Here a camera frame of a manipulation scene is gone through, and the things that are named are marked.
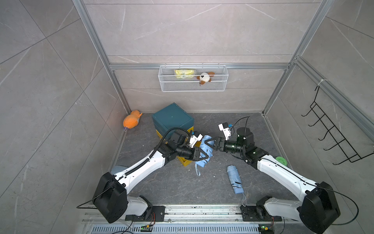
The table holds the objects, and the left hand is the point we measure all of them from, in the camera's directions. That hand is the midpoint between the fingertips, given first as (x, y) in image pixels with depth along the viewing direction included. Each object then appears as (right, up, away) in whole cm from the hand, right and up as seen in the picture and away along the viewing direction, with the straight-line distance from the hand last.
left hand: (208, 156), depth 72 cm
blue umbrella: (-1, +3, -1) cm, 3 cm away
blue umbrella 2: (+17, -15, +10) cm, 25 cm away
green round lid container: (+48, -6, +16) cm, 51 cm away
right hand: (+1, +6, +2) cm, 6 cm away
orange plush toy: (-53, +18, +35) cm, 66 cm away
